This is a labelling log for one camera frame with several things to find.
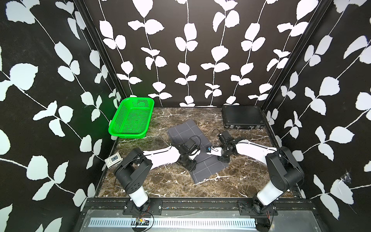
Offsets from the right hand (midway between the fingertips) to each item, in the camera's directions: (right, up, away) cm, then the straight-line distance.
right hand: (219, 152), depth 93 cm
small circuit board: (-43, -30, -23) cm, 57 cm away
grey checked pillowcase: (-8, -6, -5) cm, 11 cm away
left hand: (-17, -6, -6) cm, 19 cm away
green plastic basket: (-66, +23, +20) cm, 73 cm away
